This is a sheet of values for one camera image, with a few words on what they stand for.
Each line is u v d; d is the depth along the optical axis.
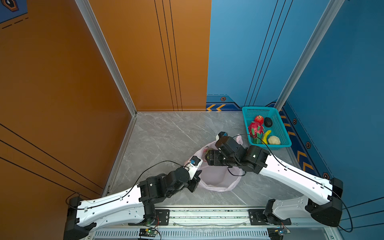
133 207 0.47
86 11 0.71
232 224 0.72
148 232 0.70
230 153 0.51
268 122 1.09
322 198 0.39
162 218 0.74
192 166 0.57
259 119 1.09
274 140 0.96
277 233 0.70
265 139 1.00
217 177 0.87
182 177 0.50
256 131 0.99
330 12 0.71
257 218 0.72
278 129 1.03
